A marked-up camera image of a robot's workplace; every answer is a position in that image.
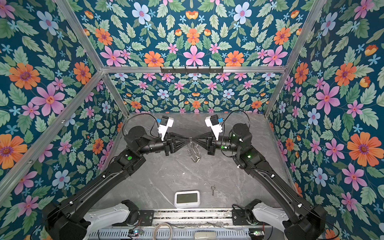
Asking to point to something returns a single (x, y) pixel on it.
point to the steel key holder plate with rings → (193, 150)
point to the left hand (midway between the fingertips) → (188, 140)
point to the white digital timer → (187, 199)
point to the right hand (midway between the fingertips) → (194, 138)
